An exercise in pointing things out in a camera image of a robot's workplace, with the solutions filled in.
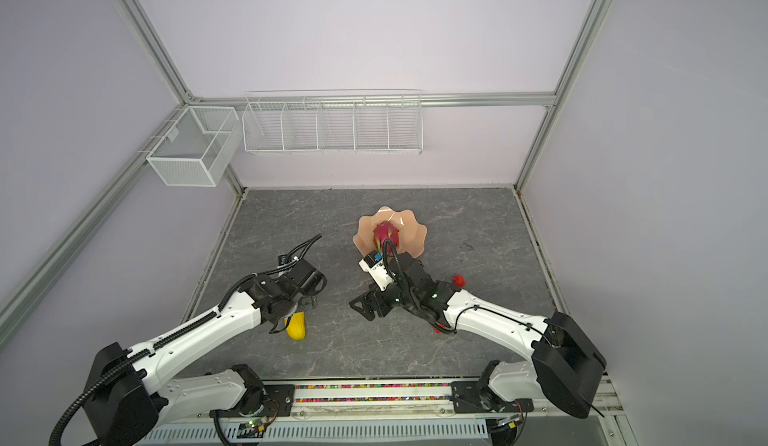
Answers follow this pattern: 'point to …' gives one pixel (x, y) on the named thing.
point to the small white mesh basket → (198, 147)
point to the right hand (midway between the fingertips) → (361, 297)
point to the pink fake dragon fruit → (385, 230)
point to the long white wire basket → (386, 121)
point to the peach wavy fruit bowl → (412, 233)
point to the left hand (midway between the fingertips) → (298, 301)
